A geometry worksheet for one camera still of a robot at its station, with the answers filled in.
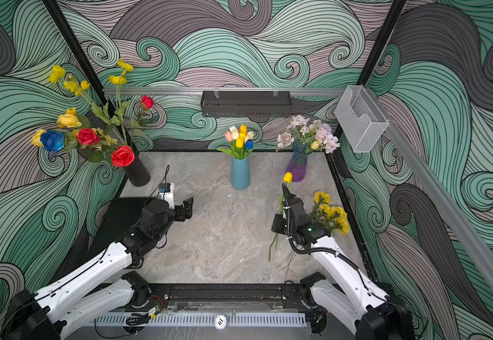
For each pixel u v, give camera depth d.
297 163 0.96
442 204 0.54
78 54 0.82
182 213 0.70
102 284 0.50
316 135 0.86
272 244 0.86
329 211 0.90
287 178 0.83
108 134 0.75
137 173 0.99
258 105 0.95
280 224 0.72
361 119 0.77
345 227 0.86
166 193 0.67
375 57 0.82
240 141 0.81
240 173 0.95
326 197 0.95
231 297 0.74
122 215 1.01
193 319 0.70
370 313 0.39
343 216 0.86
